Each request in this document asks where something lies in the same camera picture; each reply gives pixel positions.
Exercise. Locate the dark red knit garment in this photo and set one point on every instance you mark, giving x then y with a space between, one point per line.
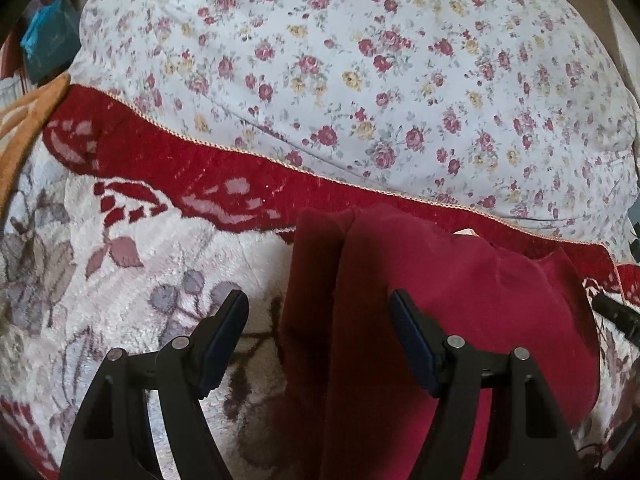
352 408

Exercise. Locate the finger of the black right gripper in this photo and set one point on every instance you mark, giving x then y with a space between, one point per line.
624 318

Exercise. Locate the white floral quilt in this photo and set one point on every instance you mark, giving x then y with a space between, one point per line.
512 107

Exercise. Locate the red white floral plush blanket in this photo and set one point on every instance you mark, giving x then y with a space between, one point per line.
121 232

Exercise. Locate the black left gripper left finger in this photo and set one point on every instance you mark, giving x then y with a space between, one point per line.
111 437

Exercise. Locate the blue plastic bag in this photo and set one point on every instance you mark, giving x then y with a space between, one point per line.
51 39

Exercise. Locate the orange checkered plush mat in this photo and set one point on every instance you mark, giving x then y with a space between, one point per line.
20 123

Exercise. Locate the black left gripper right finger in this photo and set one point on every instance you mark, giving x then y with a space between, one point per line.
495 417

